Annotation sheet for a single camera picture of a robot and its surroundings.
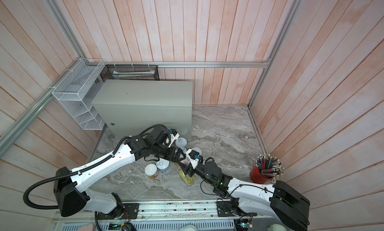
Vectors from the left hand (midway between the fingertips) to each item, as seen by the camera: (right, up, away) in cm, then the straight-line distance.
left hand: (177, 158), depth 73 cm
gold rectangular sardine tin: (+6, -13, +7) cm, 16 cm away
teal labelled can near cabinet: (+2, +5, +20) cm, 20 cm away
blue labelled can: (-9, -6, +11) cm, 16 cm away
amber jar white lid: (-15, -9, +7) cm, 19 cm away
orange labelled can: (+12, 0, +22) cm, 25 cm away
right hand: (+3, +1, +3) cm, 4 cm away
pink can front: (+5, -1, -1) cm, 5 cm away
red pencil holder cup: (+41, -10, +2) cm, 42 cm away
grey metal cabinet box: (-30, +25, +7) cm, 40 cm away
